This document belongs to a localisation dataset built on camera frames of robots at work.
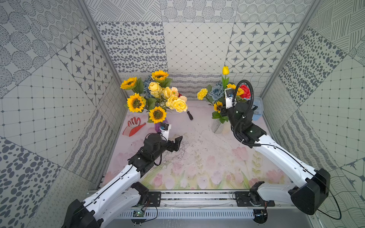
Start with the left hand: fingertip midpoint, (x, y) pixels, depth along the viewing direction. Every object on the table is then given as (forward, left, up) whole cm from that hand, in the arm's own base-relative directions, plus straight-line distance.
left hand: (178, 135), depth 75 cm
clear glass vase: (+16, -24, -13) cm, 32 cm away
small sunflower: (+15, -21, +7) cm, 27 cm away
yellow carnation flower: (+20, -13, +12) cm, 27 cm away
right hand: (+14, -25, +14) cm, 32 cm away
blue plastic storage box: (+30, -56, -15) cm, 65 cm away
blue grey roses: (+19, -21, +15) cm, 32 cm away
